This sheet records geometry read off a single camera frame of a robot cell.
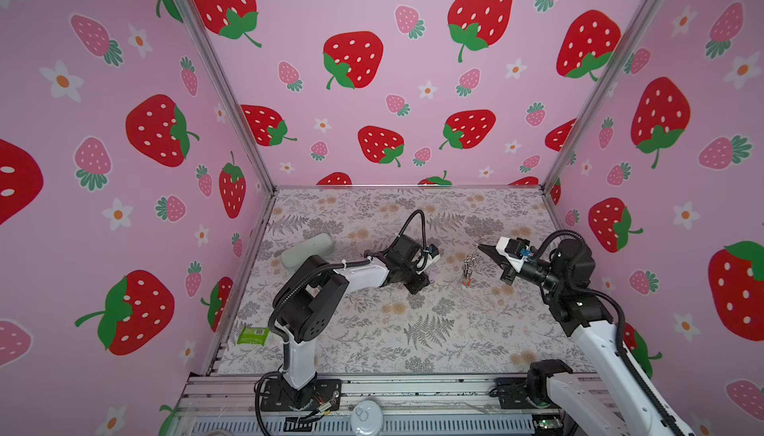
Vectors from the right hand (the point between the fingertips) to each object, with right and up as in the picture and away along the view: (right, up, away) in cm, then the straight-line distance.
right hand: (482, 243), depth 70 cm
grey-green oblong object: (-56, -8, +32) cm, 65 cm away
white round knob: (-28, -39, -4) cm, 48 cm away
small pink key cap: (-8, -13, +25) cm, 30 cm away
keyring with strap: (-2, -7, +5) cm, 9 cm away
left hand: (-11, -13, +22) cm, 28 cm away
